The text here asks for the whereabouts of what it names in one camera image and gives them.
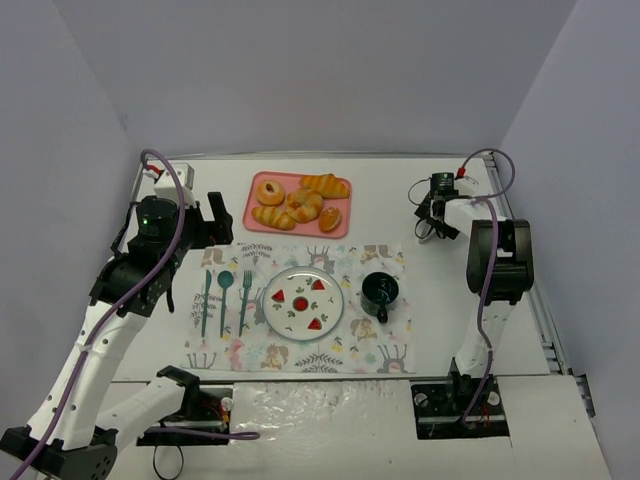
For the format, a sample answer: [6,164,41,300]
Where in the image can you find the translucent brown tongs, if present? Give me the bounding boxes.
[414,218,459,244]

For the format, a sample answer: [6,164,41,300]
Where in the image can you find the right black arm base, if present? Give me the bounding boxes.
[411,378,510,440]

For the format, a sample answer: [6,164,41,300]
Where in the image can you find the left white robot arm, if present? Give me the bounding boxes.
[1,191,233,479]

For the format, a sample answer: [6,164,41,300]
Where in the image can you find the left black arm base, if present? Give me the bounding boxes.
[135,386,233,447]

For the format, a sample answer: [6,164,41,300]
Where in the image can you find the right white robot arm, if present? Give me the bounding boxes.
[415,172,534,380]

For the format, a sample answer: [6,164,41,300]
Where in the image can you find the striped bread roll lower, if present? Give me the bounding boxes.
[251,206,296,231]

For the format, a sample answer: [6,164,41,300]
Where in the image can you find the striped bread roll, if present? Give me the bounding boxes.
[299,173,351,199]
[251,206,296,231]

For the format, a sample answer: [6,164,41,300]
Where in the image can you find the striped bread roll upper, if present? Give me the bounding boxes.
[299,173,351,199]

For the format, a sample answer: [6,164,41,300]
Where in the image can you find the teal plastic knife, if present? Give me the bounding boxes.
[201,270,212,340]

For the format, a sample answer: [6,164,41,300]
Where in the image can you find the teal plastic spoon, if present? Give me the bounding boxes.
[217,270,234,337]

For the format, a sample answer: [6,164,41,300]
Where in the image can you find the teal plastic fork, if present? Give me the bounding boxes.
[238,270,253,337]

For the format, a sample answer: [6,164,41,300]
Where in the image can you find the pink plastic tray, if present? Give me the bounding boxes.
[242,171,352,239]

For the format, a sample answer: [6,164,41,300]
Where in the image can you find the small glazed oval bun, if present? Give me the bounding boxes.
[318,207,342,233]

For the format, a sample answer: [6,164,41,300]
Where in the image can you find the patterned paper placemat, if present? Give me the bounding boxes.
[183,243,415,374]

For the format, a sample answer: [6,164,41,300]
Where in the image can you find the dark green mug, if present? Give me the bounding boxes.
[360,272,399,324]

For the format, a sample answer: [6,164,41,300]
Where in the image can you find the white watermelon pattern plate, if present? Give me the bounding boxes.
[262,266,345,343]

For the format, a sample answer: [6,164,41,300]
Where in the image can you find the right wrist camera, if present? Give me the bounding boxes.
[454,166,479,198]

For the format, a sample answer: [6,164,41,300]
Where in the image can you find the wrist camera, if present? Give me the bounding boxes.
[454,166,479,198]
[154,163,196,208]

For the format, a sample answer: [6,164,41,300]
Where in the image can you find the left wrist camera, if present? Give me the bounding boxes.
[154,163,196,208]

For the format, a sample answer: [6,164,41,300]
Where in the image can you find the sugared ring donut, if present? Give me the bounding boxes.
[255,179,286,206]

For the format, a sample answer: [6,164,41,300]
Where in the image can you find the twisted ring pastry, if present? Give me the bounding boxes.
[285,188,324,223]

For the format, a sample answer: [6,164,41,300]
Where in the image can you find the aluminium side rail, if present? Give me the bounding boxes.
[480,149,596,423]

